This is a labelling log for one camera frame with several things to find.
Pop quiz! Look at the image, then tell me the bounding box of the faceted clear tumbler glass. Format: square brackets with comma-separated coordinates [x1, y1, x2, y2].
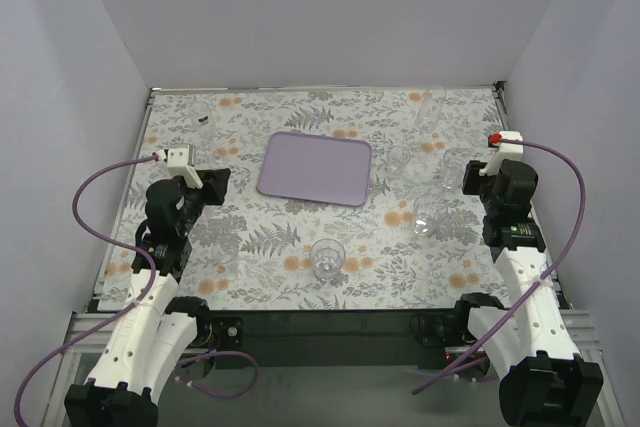
[309, 239, 346, 281]

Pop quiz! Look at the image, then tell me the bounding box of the small clear glass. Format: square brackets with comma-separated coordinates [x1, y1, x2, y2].
[211, 239, 239, 266]

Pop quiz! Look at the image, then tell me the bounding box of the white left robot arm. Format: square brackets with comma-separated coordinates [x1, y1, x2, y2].
[64, 168, 231, 426]

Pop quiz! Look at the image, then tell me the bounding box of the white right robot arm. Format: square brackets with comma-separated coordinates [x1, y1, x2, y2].
[462, 160, 604, 426]

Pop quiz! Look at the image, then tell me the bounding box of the clear glass near tray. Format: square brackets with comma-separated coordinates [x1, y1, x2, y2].
[385, 146, 412, 176]

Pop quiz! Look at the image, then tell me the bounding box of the lilac rectangular plastic tray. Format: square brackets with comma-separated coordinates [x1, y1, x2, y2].
[257, 132, 373, 207]

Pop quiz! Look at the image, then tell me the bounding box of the clear glass far right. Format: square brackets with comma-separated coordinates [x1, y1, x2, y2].
[441, 148, 468, 190]

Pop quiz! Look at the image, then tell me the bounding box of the clear wine glass left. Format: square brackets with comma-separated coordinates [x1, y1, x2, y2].
[206, 140, 227, 169]

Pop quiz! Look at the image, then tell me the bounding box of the clear stemmed glass back left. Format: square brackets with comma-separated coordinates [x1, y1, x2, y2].
[191, 101, 216, 141]

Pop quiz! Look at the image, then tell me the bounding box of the tall clear glass back right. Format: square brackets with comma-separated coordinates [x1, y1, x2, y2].
[414, 87, 447, 133]

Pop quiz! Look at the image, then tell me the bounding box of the floral patterned table mat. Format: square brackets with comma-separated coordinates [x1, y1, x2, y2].
[97, 89, 562, 312]

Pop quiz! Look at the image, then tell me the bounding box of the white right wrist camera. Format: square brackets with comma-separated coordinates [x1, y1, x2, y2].
[479, 131, 524, 177]

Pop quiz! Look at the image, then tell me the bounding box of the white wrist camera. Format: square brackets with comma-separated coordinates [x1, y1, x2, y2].
[165, 144, 203, 189]
[479, 131, 524, 177]

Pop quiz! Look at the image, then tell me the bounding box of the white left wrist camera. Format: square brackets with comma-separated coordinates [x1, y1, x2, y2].
[165, 144, 203, 189]

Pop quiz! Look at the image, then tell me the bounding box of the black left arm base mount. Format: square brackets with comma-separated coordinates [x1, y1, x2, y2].
[191, 314, 245, 350]

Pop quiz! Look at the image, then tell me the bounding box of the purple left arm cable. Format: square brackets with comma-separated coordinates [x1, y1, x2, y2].
[13, 155, 260, 427]

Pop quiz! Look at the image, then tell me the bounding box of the aluminium table frame rail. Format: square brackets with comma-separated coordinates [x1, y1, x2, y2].
[40, 312, 114, 426]

